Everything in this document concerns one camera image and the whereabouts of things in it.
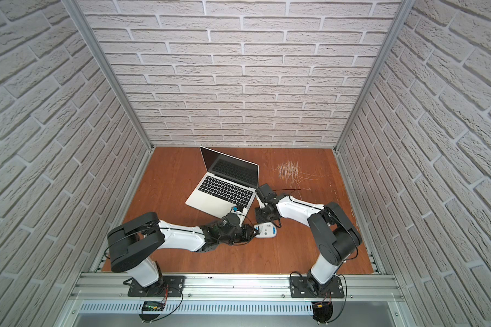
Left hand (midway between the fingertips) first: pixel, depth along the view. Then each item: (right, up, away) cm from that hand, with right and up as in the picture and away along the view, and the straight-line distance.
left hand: (258, 226), depth 84 cm
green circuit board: (-39, -25, -11) cm, 48 cm away
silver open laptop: (-14, +15, +17) cm, 27 cm away
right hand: (-1, +1, +7) cm, 7 cm away
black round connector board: (+21, -24, -16) cm, 36 cm away
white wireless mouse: (+4, -2, +1) cm, 5 cm away
